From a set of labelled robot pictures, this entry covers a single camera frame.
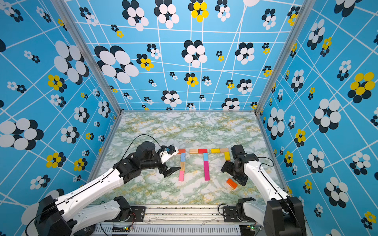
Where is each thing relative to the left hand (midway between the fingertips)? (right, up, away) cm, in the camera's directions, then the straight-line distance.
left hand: (178, 157), depth 74 cm
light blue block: (+1, -4, +19) cm, 20 cm away
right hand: (+30, -12, +9) cm, 33 cm away
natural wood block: (+1, -9, +15) cm, 18 cm away
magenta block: (+16, -9, +17) cm, 25 cm away
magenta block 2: (+16, -13, +13) cm, 24 cm away
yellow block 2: (+30, -4, +19) cm, 36 cm away
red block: (+14, -1, +24) cm, 28 cm away
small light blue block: (+15, -4, +20) cm, 25 cm away
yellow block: (+23, -1, +24) cm, 33 cm away
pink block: (0, -14, +13) cm, 19 cm away
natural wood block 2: (+8, -1, +23) cm, 24 cm away
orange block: (+29, -17, +10) cm, 35 cm away
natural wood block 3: (+28, 0, +23) cm, 36 cm away
